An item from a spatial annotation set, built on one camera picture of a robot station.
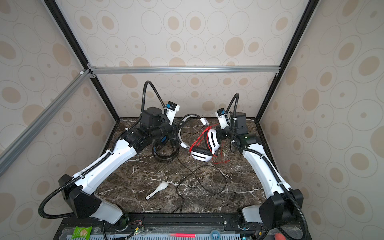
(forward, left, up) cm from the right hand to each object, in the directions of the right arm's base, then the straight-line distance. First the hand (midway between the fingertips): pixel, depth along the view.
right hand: (218, 125), depth 79 cm
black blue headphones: (+3, +33, -27) cm, 43 cm away
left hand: (-6, +16, +10) cm, 20 cm away
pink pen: (-45, +19, -27) cm, 56 cm away
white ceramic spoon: (-22, +32, -26) cm, 47 cm away
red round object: (-47, -25, -24) cm, 58 cm away
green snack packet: (-44, +66, -24) cm, 83 cm away
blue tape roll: (-45, +4, -27) cm, 53 cm away
